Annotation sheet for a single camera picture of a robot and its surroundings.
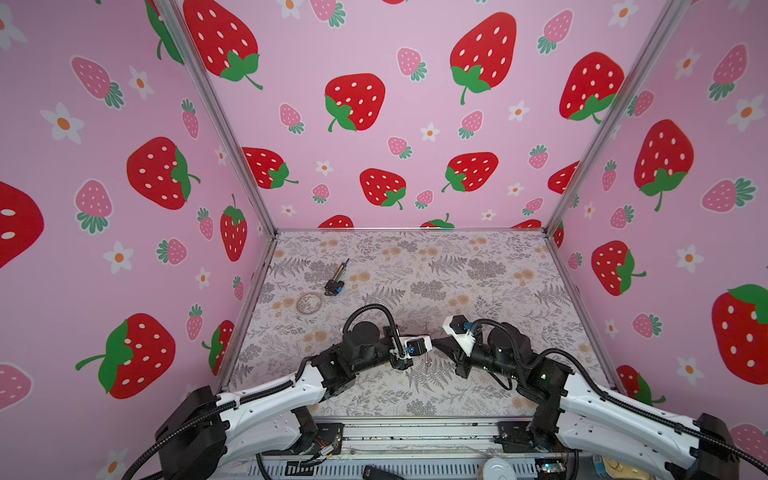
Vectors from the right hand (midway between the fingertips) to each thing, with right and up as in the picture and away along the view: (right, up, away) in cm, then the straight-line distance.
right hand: (432, 342), depth 71 cm
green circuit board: (+29, -30, -1) cm, 42 cm away
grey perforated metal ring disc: (-39, +5, +30) cm, 49 cm away
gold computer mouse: (+42, -28, -5) cm, 50 cm away
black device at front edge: (-15, -31, -1) cm, 34 cm away
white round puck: (+14, -27, -5) cm, 31 cm away
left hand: (-2, +2, +1) cm, 3 cm away
